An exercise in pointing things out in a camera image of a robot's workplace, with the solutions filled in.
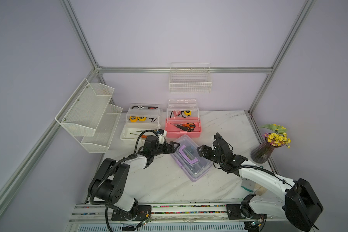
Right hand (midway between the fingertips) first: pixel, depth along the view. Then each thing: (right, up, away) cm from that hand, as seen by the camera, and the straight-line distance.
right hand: (202, 152), depth 85 cm
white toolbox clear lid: (-34, +18, +19) cm, 43 cm away
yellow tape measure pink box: (-8, +25, +22) cm, 34 cm away
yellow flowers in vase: (+37, +9, -11) cm, 40 cm away
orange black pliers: (-7, +15, +25) cm, 30 cm away
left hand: (-17, +3, +4) cm, 18 cm away
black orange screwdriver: (-10, +14, +22) cm, 28 cm away
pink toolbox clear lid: (-11, +29, +26) cm, 41 cm away
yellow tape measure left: (-48, +21, +19) cm, 56 cm away
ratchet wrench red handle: (-44, +30, +22) cm, 57 cm away
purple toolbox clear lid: (-9, -3, -5) cm, 11 cm away
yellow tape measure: (-41, +21, +19) cm, 50 cm away
